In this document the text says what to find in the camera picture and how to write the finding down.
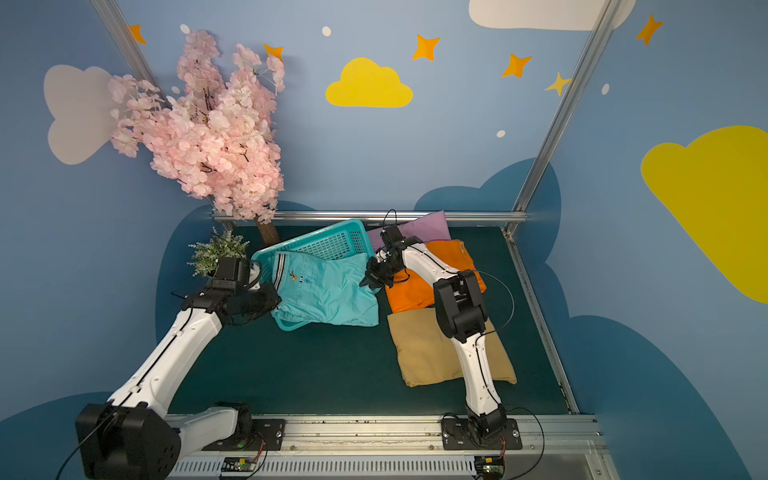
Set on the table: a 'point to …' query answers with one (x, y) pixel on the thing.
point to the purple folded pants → (429, 227)
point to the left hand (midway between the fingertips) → (280, 294)
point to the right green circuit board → (489, 467)
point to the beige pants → (427, 352)
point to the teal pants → (324, 289)
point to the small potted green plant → (221, 244)
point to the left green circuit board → (238, 464)
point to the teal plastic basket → (337, 240)
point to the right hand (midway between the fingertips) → (362, 281)
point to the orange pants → (415, 293)
